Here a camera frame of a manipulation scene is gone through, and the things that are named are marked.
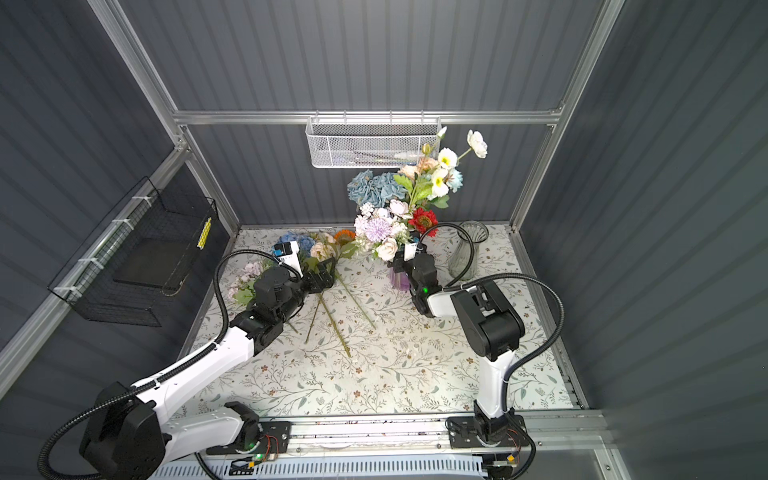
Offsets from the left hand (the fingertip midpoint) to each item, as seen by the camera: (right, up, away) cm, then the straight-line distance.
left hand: (323, 261), depth 79 cm
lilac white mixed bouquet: (+16, +8, -5) cm, 18 cm away
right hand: (+22, +5, +15) cm, 27 cm away
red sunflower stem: (+27, +12, +5) cm, 30 cm away
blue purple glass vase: (+21, -7, +18) cm, 29 cm away
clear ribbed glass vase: (+42, +1, +19) cm, 46 cm away
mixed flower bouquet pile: (-8, +1, +29) cm, 30 cm away
